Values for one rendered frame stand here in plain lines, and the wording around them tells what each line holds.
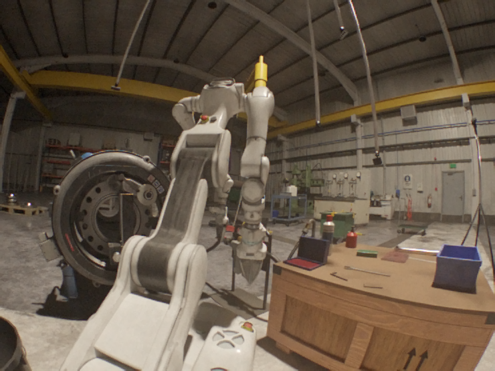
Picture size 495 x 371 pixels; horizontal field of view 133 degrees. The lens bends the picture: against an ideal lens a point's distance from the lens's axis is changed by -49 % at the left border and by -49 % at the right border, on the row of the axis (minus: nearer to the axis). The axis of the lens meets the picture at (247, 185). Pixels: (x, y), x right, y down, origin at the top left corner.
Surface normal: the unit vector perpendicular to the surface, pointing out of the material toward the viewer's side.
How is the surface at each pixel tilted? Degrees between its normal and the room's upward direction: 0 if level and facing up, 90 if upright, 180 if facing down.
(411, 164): 90
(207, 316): 69
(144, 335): 25
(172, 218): 59
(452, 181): 90
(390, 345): 90
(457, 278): 90
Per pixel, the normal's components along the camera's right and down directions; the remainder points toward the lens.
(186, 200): -0.07, -0.55
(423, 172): -0.84, -0.07
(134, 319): 0.00, -0.93
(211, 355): -0.03, -0.81
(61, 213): 0.64, 0.00
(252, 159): -0.10, -0.27
